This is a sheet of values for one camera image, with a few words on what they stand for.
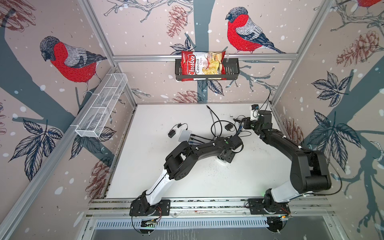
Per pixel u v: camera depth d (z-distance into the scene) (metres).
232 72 0.94
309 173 0.45
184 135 1.01
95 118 0.73
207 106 1.21
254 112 0.79
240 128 1.04
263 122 0.70
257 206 0.73
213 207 0.75
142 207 0.64
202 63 0.88
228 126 1.05
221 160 0.78
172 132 1.00
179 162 0.54
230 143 0.72
